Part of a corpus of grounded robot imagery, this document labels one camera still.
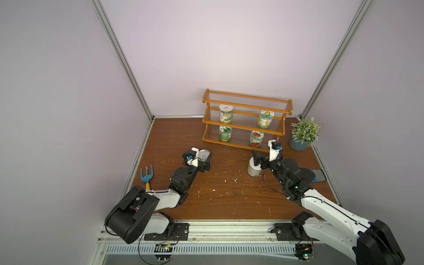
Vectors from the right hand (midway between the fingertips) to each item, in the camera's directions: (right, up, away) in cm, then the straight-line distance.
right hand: (263, 145), depth 77 cm
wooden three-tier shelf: (-3, +12, +18) cm, 22 cm away
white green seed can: (-17, +17, +14) cm, 28 cm away
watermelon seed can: (-30, -6, +8) cm, 31 cm away
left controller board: (-47, -48, -5) cm, 67 cm away
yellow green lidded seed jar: (+5, +14, +12) cm, 19 cm away
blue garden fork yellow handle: (-62, -19, +14) cm, 66 cm away
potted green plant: (+26, +6, +12) cm, 29 cm away
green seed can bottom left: (-17, +5, +23) cm, 30 cm away
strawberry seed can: (+1, +2, +19) cm, 19 cm away
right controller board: (+15, -45, -8) cm, 48 cm away
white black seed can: (-3, -14, +7) cm, 16 cm away
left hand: (-29, -3, +3) cm, 29 cm away
